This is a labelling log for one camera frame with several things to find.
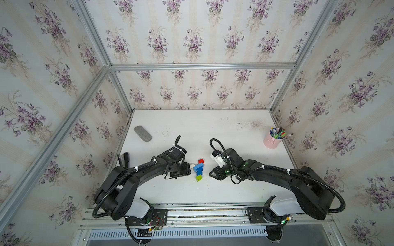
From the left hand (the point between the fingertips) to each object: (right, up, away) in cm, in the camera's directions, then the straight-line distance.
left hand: (188, 173), depth 87 cm
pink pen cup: (+51, +17, +6) cm, 54 cm away
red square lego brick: (+7, +6, +4) cm, 10 cm away
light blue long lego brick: (+5, +4, +1) cm, 7 cm away
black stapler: (-40, +7, +5) cm, 41 cm away
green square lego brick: (+6, -2, -3) cm, 7 cm away
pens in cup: (+54, +23, +4) cm, 59 cm away
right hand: (+15, +1, -3) cm, 15 cm away
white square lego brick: (+2, +4, +1) cm, 5 cm away
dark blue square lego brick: (+6, +1, 0) cm, 6 cm away
